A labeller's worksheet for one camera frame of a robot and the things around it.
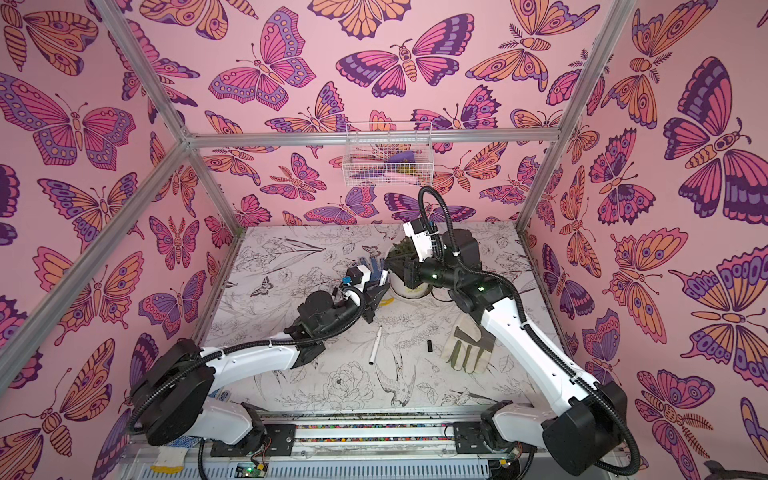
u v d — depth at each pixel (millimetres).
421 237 621
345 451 729
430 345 897
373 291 745
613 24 702
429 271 635
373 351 876
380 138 925
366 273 648
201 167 1003
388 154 956
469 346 884
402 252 895
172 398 424
